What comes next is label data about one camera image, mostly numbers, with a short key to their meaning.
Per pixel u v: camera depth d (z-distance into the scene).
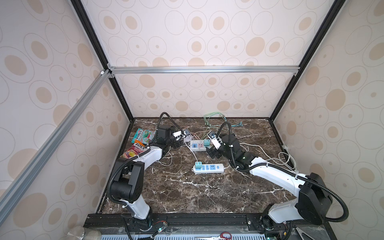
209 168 0.90
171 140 0.79
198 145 1.01
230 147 0.59
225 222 0.75
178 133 0.82
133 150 0.97
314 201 0.41
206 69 0.92
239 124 1.17
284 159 0.97
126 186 0.46
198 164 0.87
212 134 0.69
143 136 1.05
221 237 0.70
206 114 1.24
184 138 0.96
